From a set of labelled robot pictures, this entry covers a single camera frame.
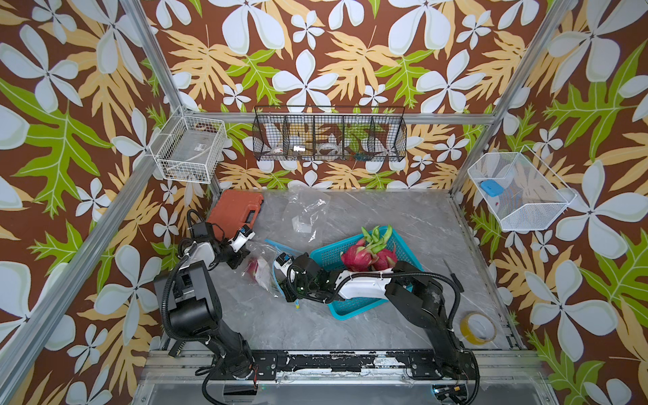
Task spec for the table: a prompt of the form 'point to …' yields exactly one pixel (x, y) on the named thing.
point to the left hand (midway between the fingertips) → (244, 247)
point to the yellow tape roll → (477, 329)
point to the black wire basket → (330, 133)
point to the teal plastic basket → (332, 256)
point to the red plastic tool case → (234, 209)
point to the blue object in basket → (492, 187)
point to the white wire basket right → (524, 194)
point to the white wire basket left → (190, 148)
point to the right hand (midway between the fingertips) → (274, 287)
